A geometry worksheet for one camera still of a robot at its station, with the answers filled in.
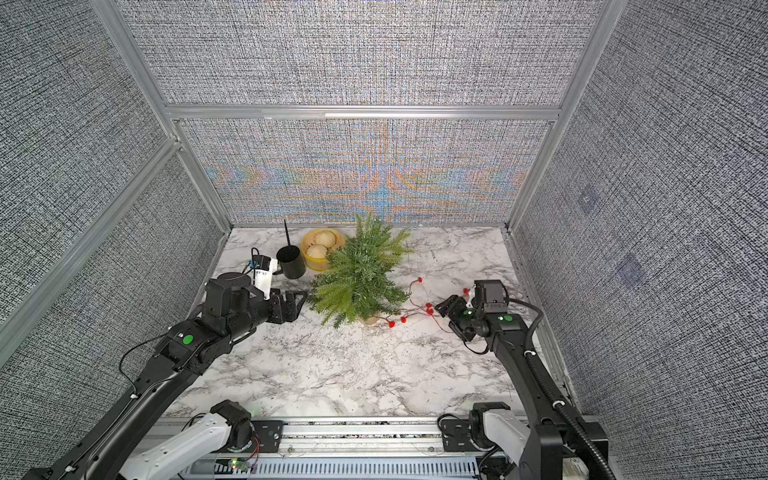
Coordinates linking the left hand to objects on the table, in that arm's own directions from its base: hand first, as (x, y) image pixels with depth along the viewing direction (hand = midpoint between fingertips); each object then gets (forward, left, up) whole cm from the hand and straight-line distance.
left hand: (299, 290), depth 71 cm
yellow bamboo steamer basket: (+24, +1, -22) cm, 33 cm away
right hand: (+1, -36, -12) cm, 38 cm away
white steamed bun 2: (+28, +2, -19) cm, 34 cm away
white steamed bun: (+34, -1, -19) cm, 39 cm away
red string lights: (+7, -35, -26) cm, 44 cm away
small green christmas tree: (+2, -14, -2) cm, 14 cm away
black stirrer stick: (+31, +11, -13) cm, 35 cm away
